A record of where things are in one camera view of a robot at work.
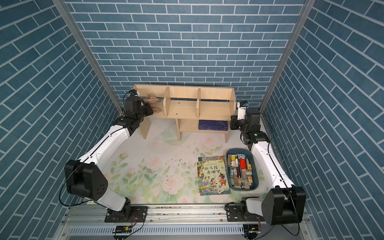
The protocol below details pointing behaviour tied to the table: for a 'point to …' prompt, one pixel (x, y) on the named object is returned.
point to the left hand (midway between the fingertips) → (153, 103)
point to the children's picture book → (213, 176)
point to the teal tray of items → (242, 169)
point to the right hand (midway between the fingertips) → (235, 116)
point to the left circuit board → (123, 229)
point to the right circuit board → (252, 228)
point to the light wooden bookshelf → (197, 109)
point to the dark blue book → (212, 125)
